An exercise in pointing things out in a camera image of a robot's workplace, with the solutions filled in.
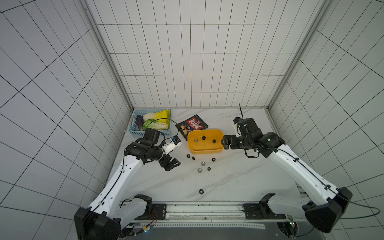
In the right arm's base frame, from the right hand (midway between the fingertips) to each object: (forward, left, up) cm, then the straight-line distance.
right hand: (223, 141), depth 75 cm
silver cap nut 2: (-4, +10, -21) cm, 23 cm away
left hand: (-9, +26, -5) cm, 28 cm away
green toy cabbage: (+19, +45, -13) cm, 50 cm away
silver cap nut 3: (-8, +11, -20) cm, 25 cm away
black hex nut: (+15, +10, -20) cm, 27 cm away
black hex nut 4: (0, +16, -21) cm, 26 cm away
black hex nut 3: (0, +20, -21) cm, 29 cm away
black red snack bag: (+28, +17, -21) cm, 39 cm away
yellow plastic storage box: (+12, +8, -20) cm, 25 cm away
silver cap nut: (+12, +15, -20) cm, 27 cm away
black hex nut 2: (+13, +3, -21) cm, 25 cm away
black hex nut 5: (0, +3, -21) cm, 21 cm away
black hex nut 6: (-6, +6, -21) cm, 23 cm away
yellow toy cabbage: (+25, +39, -11) cm, 48 cm away
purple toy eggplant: (+25, +57, -17) cm, 65 cm away
